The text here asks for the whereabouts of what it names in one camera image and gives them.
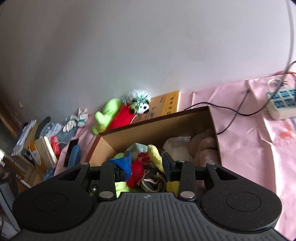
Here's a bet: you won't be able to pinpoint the white cable on wall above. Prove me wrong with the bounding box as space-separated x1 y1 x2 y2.
267 0 296 93

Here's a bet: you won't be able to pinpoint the brown cardboard box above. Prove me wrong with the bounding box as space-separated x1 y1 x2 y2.
86 106 217 167

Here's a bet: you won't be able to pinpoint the white power strip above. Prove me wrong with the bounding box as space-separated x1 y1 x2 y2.
266 88 296 120

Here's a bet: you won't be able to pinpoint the black cable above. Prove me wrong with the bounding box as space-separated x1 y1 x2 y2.
184 60 296 136

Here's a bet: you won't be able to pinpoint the white knitted baby shoes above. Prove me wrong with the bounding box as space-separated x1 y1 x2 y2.
63 108 89 133

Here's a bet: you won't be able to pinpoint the blue glasses case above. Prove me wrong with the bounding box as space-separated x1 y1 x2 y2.
67 145 81 169

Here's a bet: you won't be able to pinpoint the yellow book with characters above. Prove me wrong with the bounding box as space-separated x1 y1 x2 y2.
132 91 181 123

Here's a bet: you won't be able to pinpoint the yellow green plush toy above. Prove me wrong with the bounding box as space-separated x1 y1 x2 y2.
147 145 165 173

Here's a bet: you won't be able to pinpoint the dark wooden cabinet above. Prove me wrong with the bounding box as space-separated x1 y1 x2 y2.
0 100 21 138

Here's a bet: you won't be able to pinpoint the red black plush toy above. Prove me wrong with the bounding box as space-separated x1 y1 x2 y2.
126 152 167 193

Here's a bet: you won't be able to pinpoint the pink tablecloth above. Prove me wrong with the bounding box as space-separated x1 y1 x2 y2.
54 71 296 240

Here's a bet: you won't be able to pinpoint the lime green plush toy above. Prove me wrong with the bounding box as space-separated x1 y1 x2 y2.
92 98 123 135

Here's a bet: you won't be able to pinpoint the white panda plush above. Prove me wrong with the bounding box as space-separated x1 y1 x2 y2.
122 89 151 114

